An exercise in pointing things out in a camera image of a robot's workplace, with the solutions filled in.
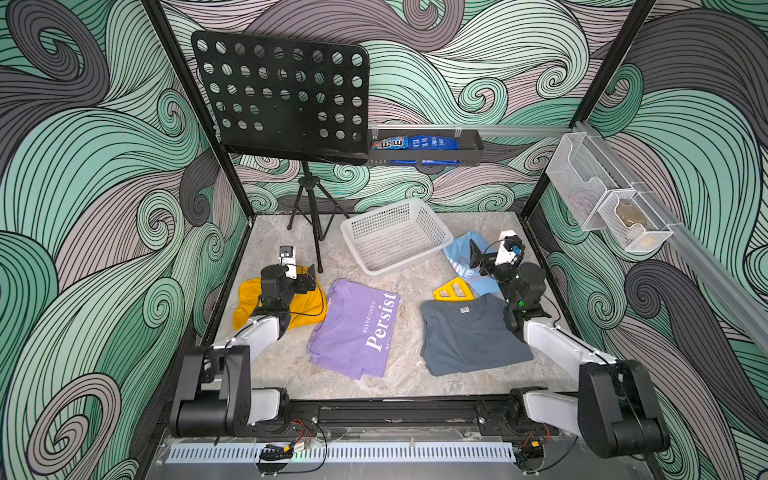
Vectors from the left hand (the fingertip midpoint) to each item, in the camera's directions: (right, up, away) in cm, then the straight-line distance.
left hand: (299, 260), depth 89 cm
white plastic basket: (+31, +7, +25) cm, 41 cm away
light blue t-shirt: (+53, +1, +15) cm, 55 cm away
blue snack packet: (+42, +37, +2) cm, 56 cm away
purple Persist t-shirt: (+17, -22, -1) cm, 28 cm away
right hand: (+57, +7, -8) cm, 58 cm away
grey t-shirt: (+52, -22, -2) cm, 56 cm away
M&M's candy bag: (+28, +36, +2) cm, 46 cm away
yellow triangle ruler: (+51, -11, +9) cm, 53 cm away
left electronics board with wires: (+7, -44, -19) cm, 49 cm away
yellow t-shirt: (+2, -16, +2) cm, 16 cm away
